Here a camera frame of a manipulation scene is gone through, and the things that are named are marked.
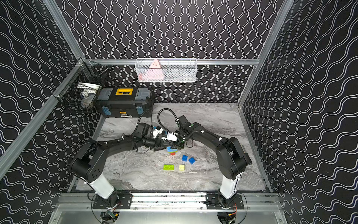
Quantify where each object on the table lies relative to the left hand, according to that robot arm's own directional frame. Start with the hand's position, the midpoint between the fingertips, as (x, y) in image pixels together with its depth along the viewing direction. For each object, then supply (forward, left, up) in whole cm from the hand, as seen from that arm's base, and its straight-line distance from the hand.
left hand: (168, 144), depth 85 cm
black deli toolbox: (+28, +33, +6) cm, 44 cm away
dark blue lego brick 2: (-5, -15, -9) cm, 18 cm away
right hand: (+4, -3, -3) cm, 6 cm away
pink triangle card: (+38, +12, +24) cm, 47 cm away
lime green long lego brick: (-10, -1, -10) cm, 14 cm away
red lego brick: (-1, -3, -10) cm, 10 cm away
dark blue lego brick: (-4, -10, -9) cm, 14 cm away
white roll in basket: (+19, +47, +24) cm, 56 cm away
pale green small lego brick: (-10, -9, -10) cm, 17 cm away
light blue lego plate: (-2, -1, -3) cm, 3 cm away
